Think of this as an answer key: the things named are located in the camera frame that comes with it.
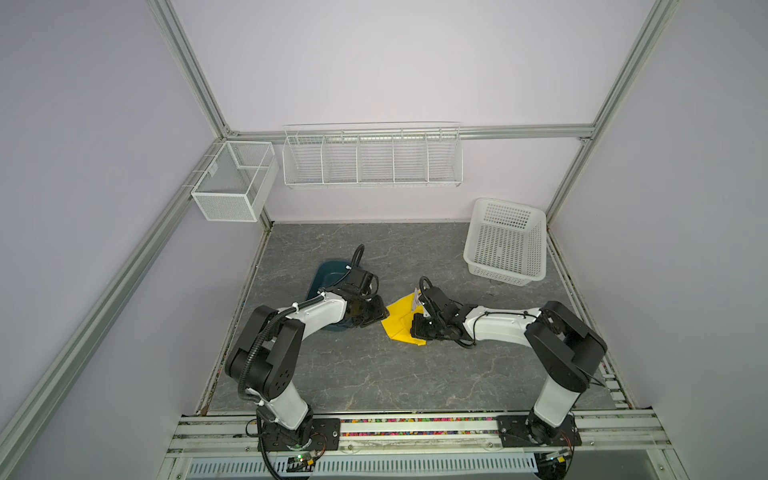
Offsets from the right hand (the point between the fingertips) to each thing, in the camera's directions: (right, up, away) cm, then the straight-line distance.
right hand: (409, 332), depth 91 cm
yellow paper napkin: (-3, +3, +2) cm, 5 cm away
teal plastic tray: (-28, +17, +10) cm, 35 cm away
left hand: (-7, +4, 0) cm, 9 cm away
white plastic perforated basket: (+39, +29, +25) cm, 54 cm away
